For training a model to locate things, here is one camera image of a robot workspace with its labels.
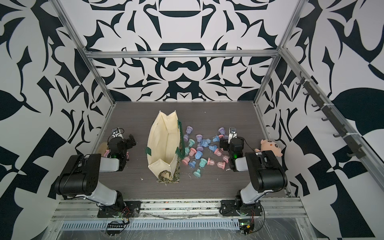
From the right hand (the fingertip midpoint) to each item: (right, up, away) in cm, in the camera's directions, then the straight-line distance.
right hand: (231, 134), depth 95 cm
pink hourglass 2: (-24, -10, -4) cm, 26 cm away
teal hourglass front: (-21, -20, -12) cm, 32 cm away
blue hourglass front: (-24, -16, -9) cm, 30 cm away
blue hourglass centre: (-21, -11, -6) cm, 24 cm away
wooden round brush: (-80, -8, -1) cm, 80 cm away
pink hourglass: (-8, -16, -9) cm, 20 cm away
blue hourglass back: (-17, -4, -4) cm, 18 cm away
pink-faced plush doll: (+20, -6, -4) cm, 22 cm away
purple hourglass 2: (-4, +2, +6) cm, 8 cm away
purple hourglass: (-27, +2, +6) cm, 28 cm away
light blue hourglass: (-9, -3, +2) cm, 9 cm away
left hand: (-68, 0, -2) cm, 68 cm away
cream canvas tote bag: (-41, -8, -1) cm, 42 cm away
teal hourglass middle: (-18, -15, -8) cm, 25 cm away
